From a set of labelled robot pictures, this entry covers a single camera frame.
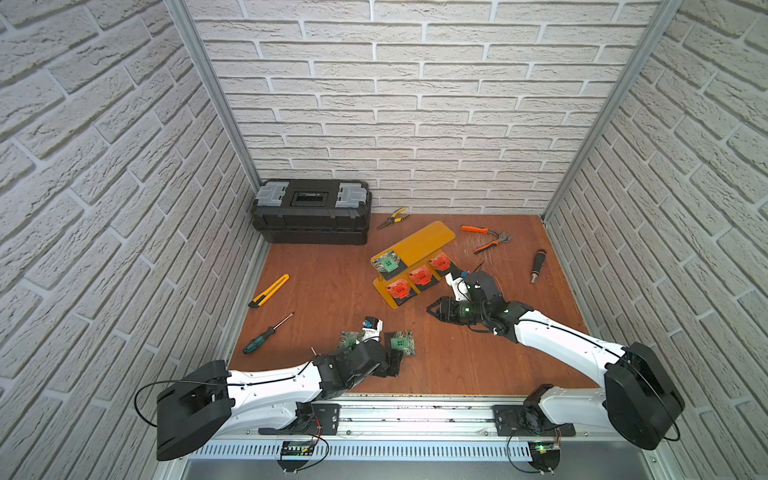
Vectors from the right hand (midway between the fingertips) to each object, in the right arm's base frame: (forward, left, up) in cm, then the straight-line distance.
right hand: (435, 310), depth 83 cm
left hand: (-9, +12, -6) cm, 16 cm away
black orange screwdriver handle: (+20, -41, -8) cm, 46 cm away
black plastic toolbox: (+35, +37, +8) cm, 51 cm away
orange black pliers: (+34, -33, -10) cm, 48 cm away
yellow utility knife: (+11, +55, -8) cm, 57 cm away
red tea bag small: (+17, +1, -8) cm, 19 cm away
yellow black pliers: (+45, +9, -8) cm, 47 cm away
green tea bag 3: (-3, +26, -9) cm, 28 cm away
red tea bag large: (+13, +9, -9) cm, 18 cm away
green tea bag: (+14, +13, +5) cm, 20 cm away
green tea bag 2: (-4, +9, -10) cm, 14 cm away
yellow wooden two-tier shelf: (+14, +5, +3) cm, 15 cm away
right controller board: (-35, -22, -11) cm, 43 cm away
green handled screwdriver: (-1, +51, -8) cm, 52 cm away
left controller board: (-29, +38, -12) cm, 50 cm away
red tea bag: (+22, -7, -8) cm, 25 cm away
